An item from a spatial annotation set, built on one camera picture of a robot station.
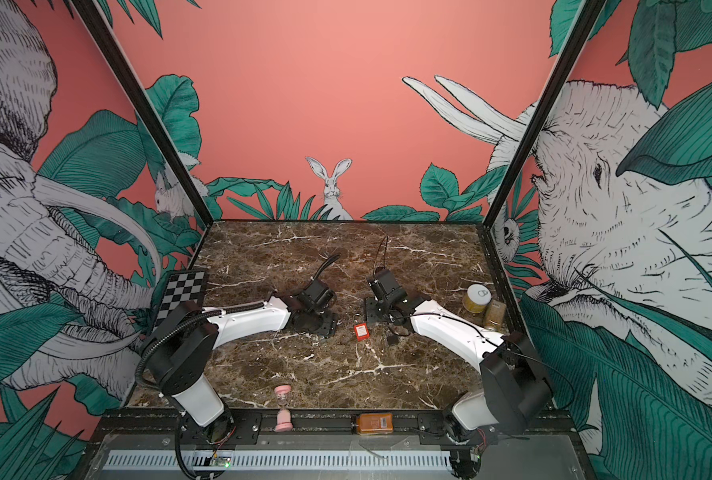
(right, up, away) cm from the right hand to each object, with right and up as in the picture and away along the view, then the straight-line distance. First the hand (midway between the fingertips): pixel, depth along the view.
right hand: (368, 305), depth 85 cm
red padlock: (-2, -9, +5) cm, 11 cm away
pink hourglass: (-22, -27, -10) cm, 36 cm away
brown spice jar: (+39, -4, +5) cm, 40 cm away
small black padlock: (+8, -11, +5) cm, 15 cm away
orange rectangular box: (+1, -26, -14) cm, 30 cm away
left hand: (-11, -6, +4) cm, 14 cm away
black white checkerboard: (-62, +4, +10) cm, 63 cm away
